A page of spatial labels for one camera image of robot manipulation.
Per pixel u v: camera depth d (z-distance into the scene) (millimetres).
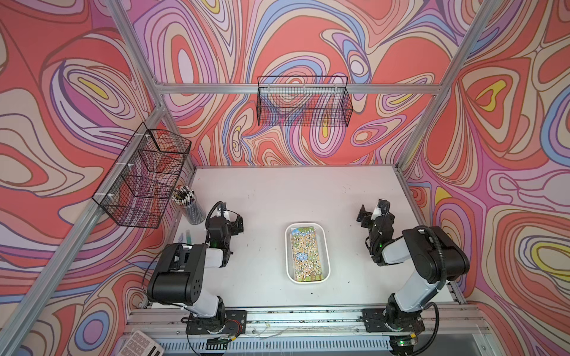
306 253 844
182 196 881
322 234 883
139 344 686
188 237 933
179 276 455
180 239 931
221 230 714
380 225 766
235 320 736
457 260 486
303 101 960
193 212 920
